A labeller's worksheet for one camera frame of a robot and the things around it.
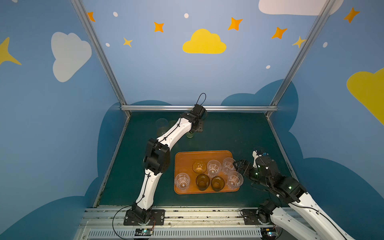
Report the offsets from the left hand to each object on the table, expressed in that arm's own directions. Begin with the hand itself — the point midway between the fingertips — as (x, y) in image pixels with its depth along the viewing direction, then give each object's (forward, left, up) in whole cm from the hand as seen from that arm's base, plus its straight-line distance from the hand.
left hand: (198, 127), depth 96 cm
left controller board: (-56, +27, -13) cm, 63 cm away
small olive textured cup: (-32, -11, -12) cm, 36 cm away
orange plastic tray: (-19, +9, -12) cm, 24 cm away
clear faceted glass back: (-31, +9, -13) cm, 35 cm away
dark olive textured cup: (-32, -2, -9) cm, 34 cm away
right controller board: (-55, -33, -13) cm, 66 cm away
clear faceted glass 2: (-29, -22, -14) cm, 39 cm away
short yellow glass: (-23, 0, -12) cm, 25 cm away
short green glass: (+2, +6, -12) cm, 14 cm away
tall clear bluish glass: (+2, +25, 0) cm, 25 cm away
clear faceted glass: (-23, -10, -12) cm, 27 cm away
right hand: (-28, -20, +5) cm, 35 cm away
